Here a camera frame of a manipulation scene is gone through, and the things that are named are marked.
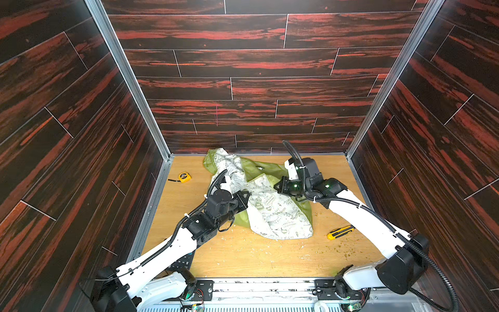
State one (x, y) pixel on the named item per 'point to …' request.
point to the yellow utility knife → (335, 234)
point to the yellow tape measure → (183, 177)
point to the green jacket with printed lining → (271, 213)
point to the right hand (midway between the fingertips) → (277, 184)
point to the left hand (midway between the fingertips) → (252, 193)
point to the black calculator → (184, 264)
